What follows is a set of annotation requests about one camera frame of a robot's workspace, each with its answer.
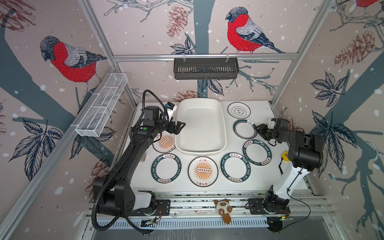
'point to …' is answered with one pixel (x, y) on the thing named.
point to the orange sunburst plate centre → (203, 171)
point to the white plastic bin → (204, 132)
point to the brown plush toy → (224, 207)
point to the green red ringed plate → (245, 129)
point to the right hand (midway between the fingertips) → (258, 128)
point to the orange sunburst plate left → (167, 144)
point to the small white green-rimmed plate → (238, 110)
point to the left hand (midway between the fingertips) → (180, 117)
